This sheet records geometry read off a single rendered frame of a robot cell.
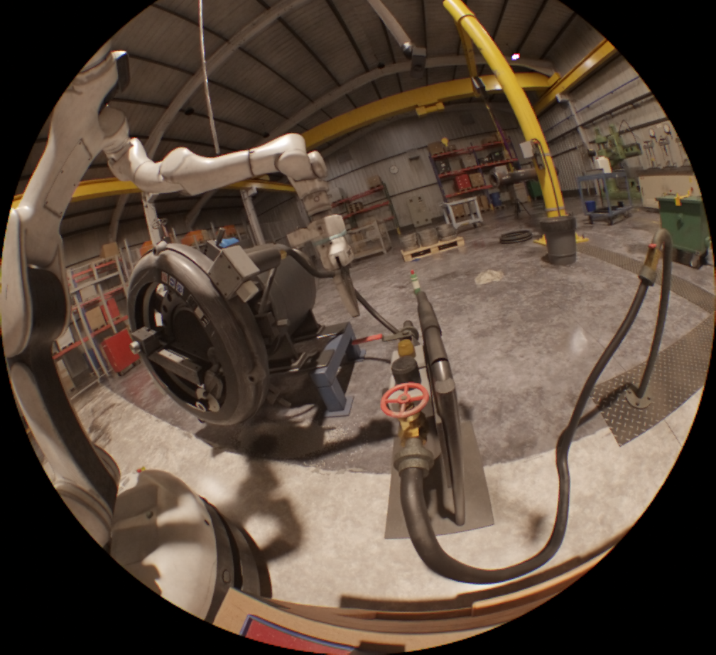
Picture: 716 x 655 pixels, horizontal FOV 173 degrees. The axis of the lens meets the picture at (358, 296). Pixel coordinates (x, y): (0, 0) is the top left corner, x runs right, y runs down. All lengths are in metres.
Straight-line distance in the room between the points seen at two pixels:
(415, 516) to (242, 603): 0.23
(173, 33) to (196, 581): 8.81
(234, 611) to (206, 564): 0.33
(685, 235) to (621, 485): 2.12
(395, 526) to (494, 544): 0.28
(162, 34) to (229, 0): 1.93
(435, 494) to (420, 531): 0.48
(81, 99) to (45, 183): 0.17
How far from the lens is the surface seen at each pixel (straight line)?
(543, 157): 3.43
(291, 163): 0.50
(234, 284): 0.65
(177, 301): 1.02
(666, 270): 0.88
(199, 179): 0.56
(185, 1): 8.18
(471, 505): 0.78
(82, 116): 0.62
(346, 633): 0.29
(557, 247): 2.48
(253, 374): 0.73
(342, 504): 0.88
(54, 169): 0.60
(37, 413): 0.61
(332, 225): 0.53
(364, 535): 0.81
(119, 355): 6.25
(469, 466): 0.84
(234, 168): 0.53
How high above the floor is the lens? 0.74
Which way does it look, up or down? 14 degrees down
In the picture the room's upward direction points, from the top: 19 degrees counter-clockwise
